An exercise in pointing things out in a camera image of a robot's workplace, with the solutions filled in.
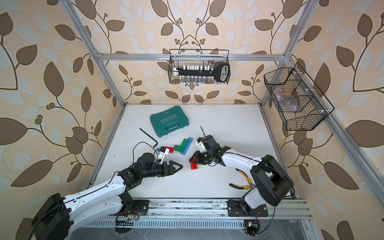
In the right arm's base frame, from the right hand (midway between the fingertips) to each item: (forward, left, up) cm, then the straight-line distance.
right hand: (191, 162), depth 85 cm
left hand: (-7, +6, +7) cm, 11 cm away
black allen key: (+21, +29, -5) cm, 36 cm away
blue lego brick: (+13, +3, -4) cm, 14 cm away
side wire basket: (+15, -56, +28) cm, 64 cm away
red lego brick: (-3, -1, +2) cm, 4 cm away
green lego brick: (+10, +7, -3) cm, 13 cm away
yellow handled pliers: (-13, -32, -5) cm, 35 cm away
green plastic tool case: (+32, +16, 0) cm, 35 cm away
